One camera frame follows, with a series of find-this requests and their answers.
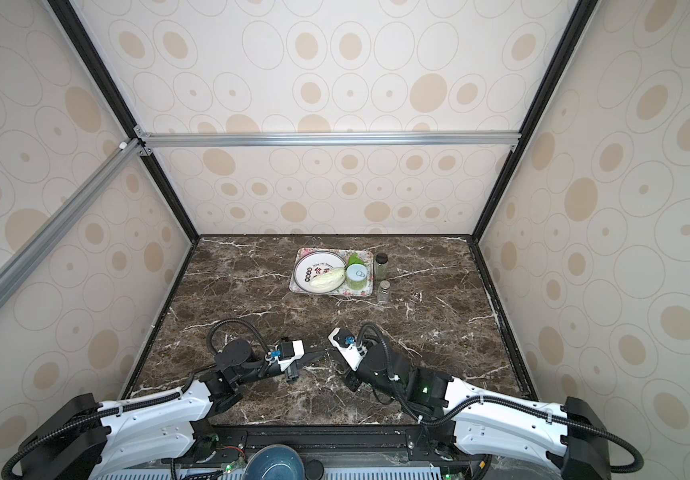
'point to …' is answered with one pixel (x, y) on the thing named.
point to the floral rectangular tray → (368, 258)
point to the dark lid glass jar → (381, 266)
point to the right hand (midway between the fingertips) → (337, 350)
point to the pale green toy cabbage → (328, 280)
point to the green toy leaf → (354, 260)
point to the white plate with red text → (311, 261)
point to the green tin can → (356, 276)
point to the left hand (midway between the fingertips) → (329, 352)
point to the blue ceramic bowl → (273, 462)
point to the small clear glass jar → (383, 291)
